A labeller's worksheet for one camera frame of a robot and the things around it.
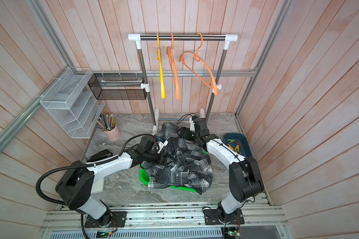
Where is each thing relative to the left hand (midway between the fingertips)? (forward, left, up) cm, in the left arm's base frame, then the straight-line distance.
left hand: (169, 162), depth 83 cm
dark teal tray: (+19, -48, -8) cm, 52 cm away
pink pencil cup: (+22, +40, -4) cm, 45 cm away
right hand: (+17, -7, +6) cm, 19 cm away
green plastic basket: (-9, +13, -2) cm, 16 cm away
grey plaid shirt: (-4, -11, +3) cm, 12 cm away
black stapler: (+8, +44, -6) cm, 45 cm away
